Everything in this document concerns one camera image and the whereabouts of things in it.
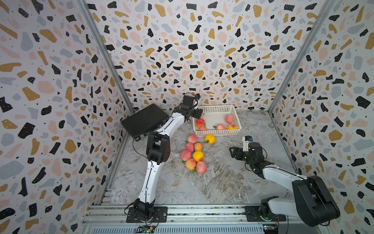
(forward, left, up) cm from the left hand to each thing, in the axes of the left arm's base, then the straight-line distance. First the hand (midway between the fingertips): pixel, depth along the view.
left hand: (199, 108), depth 101 cm
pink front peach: (-39, 0, -10) cm, 40 cm away
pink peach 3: (-17, +5, -11) cm, 21 cm away
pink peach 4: (-30, +10, -11) cm, 33 cm away
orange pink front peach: (-36, +6, -10) cm, 38 cm away
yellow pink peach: (-8, -23, -10) cm, 27 cm away
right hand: (-27, -21, -9) cm, 36 cm away
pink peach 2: (-7, -14, -11) cm, 20 cm away
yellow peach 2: (-31, +2, -11) cm, 33 cm away
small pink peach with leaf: (-9, -2, -11) cm, 15 cm away
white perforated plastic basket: (+7, -12, -15) cm, 20 cm away
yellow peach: (-17, -6, -12) cm, 22 cm away
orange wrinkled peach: (-24, +2, -10) cm, 26 cm away
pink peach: (0, -23, -11) cm, 25 cm away
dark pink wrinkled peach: (-24, +7, -11) cm, 27 cm away
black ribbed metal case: (+1, +46, -15) cm, 49 cm away
